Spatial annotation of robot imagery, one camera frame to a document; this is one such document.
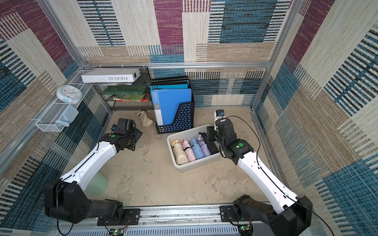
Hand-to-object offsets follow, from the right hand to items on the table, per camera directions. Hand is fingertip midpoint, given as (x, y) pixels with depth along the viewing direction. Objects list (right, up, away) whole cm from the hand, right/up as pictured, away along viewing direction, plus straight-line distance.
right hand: (212, 125), depth 76 cm
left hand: (-40, -5, +9) cm, 42 cm away
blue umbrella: (-7, -15, +11) cm, 20 cm away
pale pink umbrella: (-12, -15, +11) cm, 22 cm away
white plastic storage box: (-11, -6, +16) cm, 21 cm away
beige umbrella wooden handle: (-16, -17, +6) cm, 25 cm away
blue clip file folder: (-26, +13, +13) cm, 32 cm away
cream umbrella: (-42, +2, +29) cm, 51 cm away
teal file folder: (-23, +24, +15) cm, 37 cm away
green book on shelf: (-53, +22, +18) cm, 60 cm away
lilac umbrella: (-3, -12, +12) cm, 18 cm away
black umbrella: (+1, -12, +12) cm, 17 cm away
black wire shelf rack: (-40, +29, +17) cm, 52 cm away
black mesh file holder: (-14, +4, +20) cm, 25 cm away
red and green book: (-50, +18, +23) cm, 58 cm away
